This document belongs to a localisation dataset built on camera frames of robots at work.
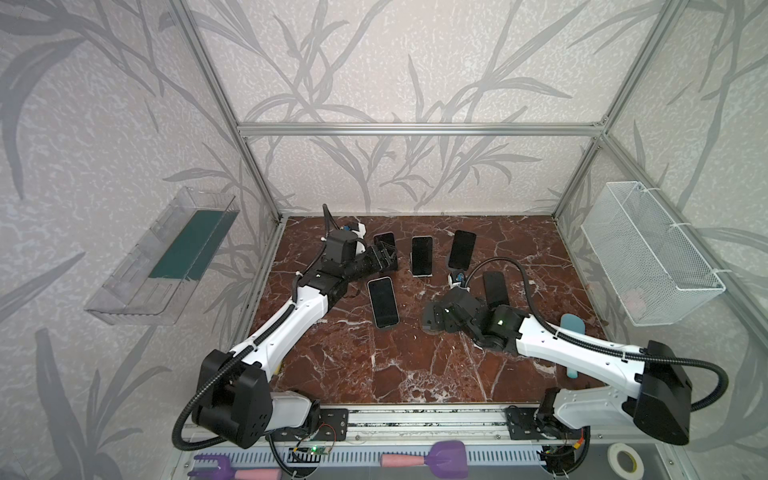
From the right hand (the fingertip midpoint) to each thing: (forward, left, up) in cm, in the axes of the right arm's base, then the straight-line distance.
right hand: (448, 299), depth 81 cm
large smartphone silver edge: (+2, +18, -5) cm, 19 cm away
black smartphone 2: (+20, -7, -3) cm, 22 cm away
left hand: (+10, +14, +11) cm, 21 cm away
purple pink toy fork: (-37, +53, -12) cm, 66 cm away
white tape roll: (-35, -37, -13) cm, 52 cm away
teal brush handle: (-1, -41, -15) cm, 44 cm away
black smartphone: (+23, +17, -1) cm, 29 cm away
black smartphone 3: (+13, -19, -15) cm, 27 cm away
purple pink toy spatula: (-35, +2, -13) cm, 38 cm away
